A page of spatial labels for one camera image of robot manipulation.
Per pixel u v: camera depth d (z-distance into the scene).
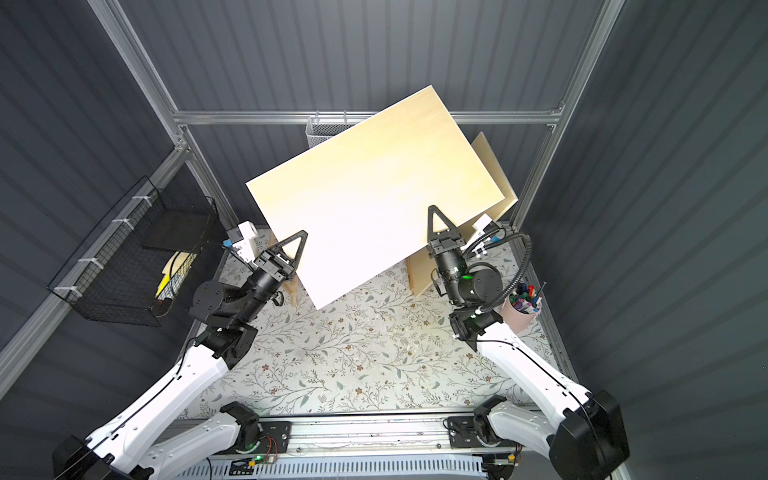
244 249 0.56
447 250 0.55
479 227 0.59
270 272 0.53
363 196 0.61
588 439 0.38
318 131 0.91
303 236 0.58
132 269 0.73
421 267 0.91
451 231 0.58
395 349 0.89
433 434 0.75
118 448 0.39
